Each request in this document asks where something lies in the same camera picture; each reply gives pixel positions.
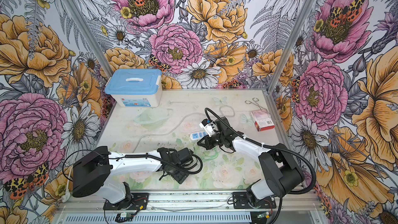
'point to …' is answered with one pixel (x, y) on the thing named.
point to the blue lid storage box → (135, 87)
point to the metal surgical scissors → (254, 101)
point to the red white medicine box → (262, 120)
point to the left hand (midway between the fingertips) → (176, 175)
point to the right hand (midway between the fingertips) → (200, 146)
